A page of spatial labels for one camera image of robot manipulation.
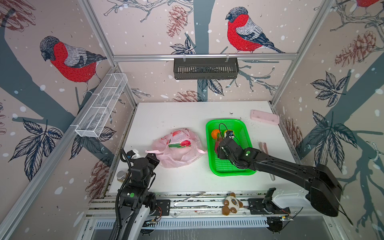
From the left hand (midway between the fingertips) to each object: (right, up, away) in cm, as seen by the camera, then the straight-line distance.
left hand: (155, 151), depth 75 cm
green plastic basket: (+52, +9, +22) cm, 57 cm away
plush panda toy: (+39, -26, -3) cm, 47 cm away
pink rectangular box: (+73, +18, +34) cm, 82 cm away
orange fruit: (+33, +7, +19) cm, 39 cm away
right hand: (+35, -2, +8) cm, 36 cm away
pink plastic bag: (+9, -2, +17) cm, 20 cm away
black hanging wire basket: (+28, +52, +28) cm, 66 cm away
